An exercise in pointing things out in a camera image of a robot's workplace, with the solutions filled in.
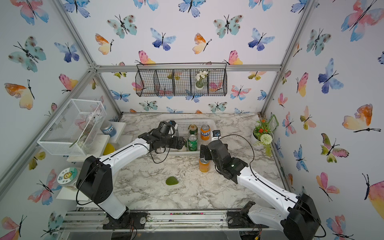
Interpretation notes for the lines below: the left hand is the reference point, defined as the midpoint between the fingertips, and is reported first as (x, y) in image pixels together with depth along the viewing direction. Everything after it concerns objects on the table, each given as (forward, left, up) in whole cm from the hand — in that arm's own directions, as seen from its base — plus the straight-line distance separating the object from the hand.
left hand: (180, 139), depth 88 cm
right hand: (-7, -16, +6) cm, 19 cm away
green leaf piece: (-19, +5, -14) cm, 24 cm away
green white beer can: (+10, -7, -2) cm, 12 cm away
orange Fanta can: (+8, -15, -4) cm, 18 cm away
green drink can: (+1, -7, -5) cm, 9 cm away
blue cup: (+3, +39, +9) cm, 40 cm away
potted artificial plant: (+1, -48, +1) cm, 48 cm away
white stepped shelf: (-12, +40, +8) cm, 42 cm away
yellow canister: (-5, +40, -1) cm, 40 cm away
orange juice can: (-14, -13, -5) cm, 20 cm away
